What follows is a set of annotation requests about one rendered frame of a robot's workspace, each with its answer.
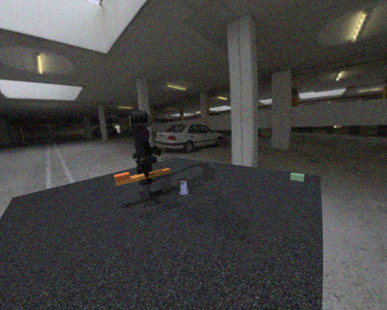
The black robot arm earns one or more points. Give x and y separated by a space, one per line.
139 121

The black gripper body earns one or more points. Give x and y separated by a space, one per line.
141 153

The orange bar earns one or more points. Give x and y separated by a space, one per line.
125 177

